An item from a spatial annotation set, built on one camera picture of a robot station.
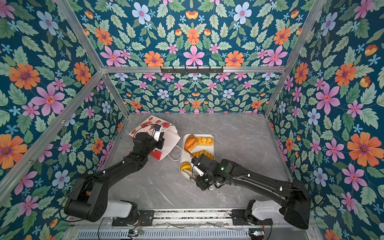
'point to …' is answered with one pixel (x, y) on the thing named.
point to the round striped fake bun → (186, 165)
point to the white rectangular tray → (186, 157)
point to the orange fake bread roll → (204, 152)
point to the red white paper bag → (171, 137)
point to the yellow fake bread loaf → (205, 141)
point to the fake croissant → (190, 143)
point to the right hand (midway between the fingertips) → (198, 182)
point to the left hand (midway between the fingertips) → (163, 128)
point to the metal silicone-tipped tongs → (189, 174)
